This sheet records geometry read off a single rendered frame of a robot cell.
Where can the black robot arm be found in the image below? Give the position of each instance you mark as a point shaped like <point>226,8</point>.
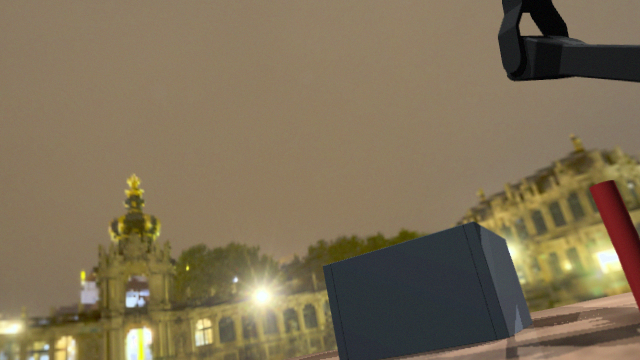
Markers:
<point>554,55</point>

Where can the dark red peg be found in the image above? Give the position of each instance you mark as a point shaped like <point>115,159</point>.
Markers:
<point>622,231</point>

